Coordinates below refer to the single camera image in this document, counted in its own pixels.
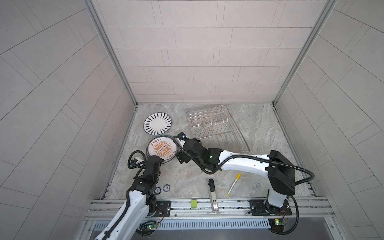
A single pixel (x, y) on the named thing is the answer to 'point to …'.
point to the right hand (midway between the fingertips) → (179, 148)
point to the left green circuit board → (148, 225)
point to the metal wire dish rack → (215, 127)
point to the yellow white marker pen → (236, 178)
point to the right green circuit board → (277, 224)
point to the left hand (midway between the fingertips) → (162, 152)
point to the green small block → (193, 203)
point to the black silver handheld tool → (213, 194)
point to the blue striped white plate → (157, 123)
